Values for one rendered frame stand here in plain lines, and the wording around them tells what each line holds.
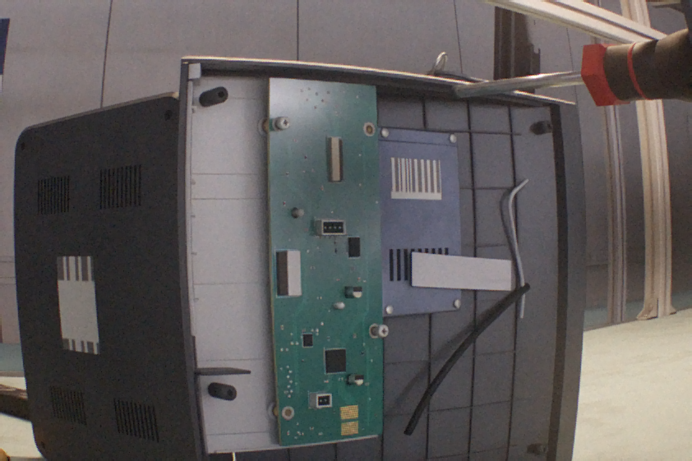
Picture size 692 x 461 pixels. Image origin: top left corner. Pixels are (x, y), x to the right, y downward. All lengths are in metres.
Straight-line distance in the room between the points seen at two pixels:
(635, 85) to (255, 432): 0.25
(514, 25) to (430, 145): 2.75
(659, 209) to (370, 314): 1.37
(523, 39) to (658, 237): 1.62
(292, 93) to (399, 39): 5.63
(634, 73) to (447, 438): 0.30
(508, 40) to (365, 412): 2.81
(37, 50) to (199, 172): 4.44
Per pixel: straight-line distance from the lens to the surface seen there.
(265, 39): 5.55
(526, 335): 0.58
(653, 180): 1.85
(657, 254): 1.84
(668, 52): 0.31
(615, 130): 2.89
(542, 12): 1.56
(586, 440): 0.68
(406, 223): 0.52
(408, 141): 0.53
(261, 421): 0.48
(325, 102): 0.49
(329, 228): 0.48
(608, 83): 0.33
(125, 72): 5.09
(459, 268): 0.54
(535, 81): 0.36
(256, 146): 0.48
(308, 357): 0.48
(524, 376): 0.58
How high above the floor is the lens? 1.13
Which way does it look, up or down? 2 degrees up
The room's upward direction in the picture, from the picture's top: 1 degrees counter-clockwise
